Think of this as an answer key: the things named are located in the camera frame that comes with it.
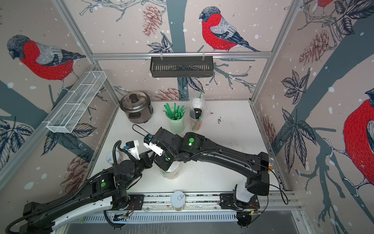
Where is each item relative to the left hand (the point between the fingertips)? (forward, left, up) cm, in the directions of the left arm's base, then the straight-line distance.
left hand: (159, 148), depth 69 cm
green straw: (+21, -20, -5) cm, 29 cm away
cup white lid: (+35, -20, -5) cm, 41 cm away
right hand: (-6, -1, +4) cm, 7 cm away
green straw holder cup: (+23, -6, -5) cm, 24 cm away
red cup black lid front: (+22, -18, -5) cm, 29 cm away
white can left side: (+2, +33, -17) cm, 37 cm away
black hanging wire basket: (+62, -9, +6) cm, 63 cm away
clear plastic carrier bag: (+27, -24, -2) cm, 36 cm away
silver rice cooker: (+31, +20, -5) cm, 37 cm away
